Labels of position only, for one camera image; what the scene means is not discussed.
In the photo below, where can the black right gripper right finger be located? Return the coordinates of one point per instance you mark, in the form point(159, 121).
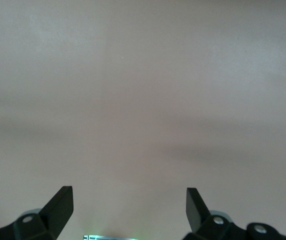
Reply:
point(208, 225)

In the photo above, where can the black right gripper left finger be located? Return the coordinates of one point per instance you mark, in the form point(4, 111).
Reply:
point(50, 220)

